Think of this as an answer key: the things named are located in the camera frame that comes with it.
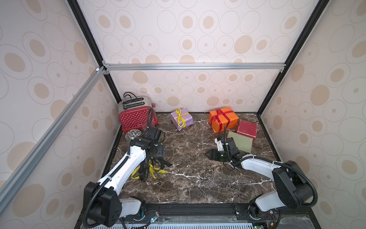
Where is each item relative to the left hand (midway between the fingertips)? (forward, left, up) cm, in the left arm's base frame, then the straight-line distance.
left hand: (161, 150), depth 82 cm
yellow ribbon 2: (-6, +7, -13) cm, 16 cm away
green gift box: (+12, -54, -9) cm, 56 cm away
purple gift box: (+32, -16, -6) cm, 36 cm away
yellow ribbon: (+27, -11, -6) cm, 30 cm away
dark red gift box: (+23, -59, -8) cm, 64 cm away
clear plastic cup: (+26, +15, -9) cm, 32 cm away
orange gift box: (+27, -41, -2) cm, 49 cm away
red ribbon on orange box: (+35, -39, -2) cm, 52 cm away
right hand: (+3, -32, -8) cm, 33 cm away
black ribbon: (-6, +11, -13) cm, 18 cm away
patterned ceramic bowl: (+20, +24, -11) cm, 33 cm away
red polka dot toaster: (+27, +19, +3) cm, 34 cm away
